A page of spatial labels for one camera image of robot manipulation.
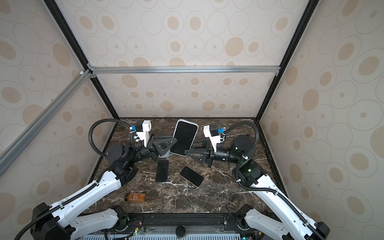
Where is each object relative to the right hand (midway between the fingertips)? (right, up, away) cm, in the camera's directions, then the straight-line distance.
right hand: (188, 150), depth 54 cm
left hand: (-4, +2, -4) cm, 6 cm away
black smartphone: (0, -20, +36) cm, 41 cm away
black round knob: (-4, -35, +9) cm, 37 cm away
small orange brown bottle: (-29, -27, +24) cm, 46 cm away
